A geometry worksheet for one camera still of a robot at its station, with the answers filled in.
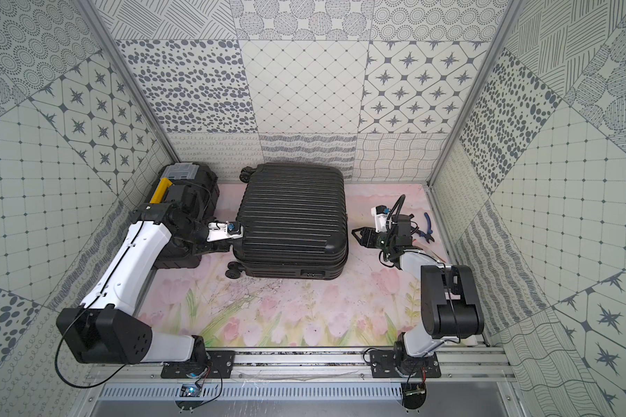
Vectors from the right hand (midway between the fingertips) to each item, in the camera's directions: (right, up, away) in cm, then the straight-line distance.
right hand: (357, 234), depth 92 cm
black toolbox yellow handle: (-64, +19, +6) cm, 67 cm away
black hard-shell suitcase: (-21, +5, -14) cm, 26 cm away
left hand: (-41, +1, -14) cm, 44 cm away
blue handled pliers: (+31, -1, +11) cm, 33 cm away
